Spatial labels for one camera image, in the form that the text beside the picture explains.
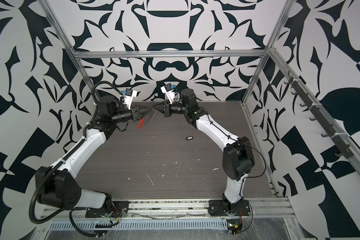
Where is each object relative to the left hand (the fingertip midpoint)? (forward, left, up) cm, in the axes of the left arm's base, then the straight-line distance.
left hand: (150, 105), depth 73 cm
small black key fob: (+1, -20, -33) cm, 38 cm away
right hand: (0, -1, -1) cm, 2 cm away
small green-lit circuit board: (-47, -38, -34) cm, 69 cm away
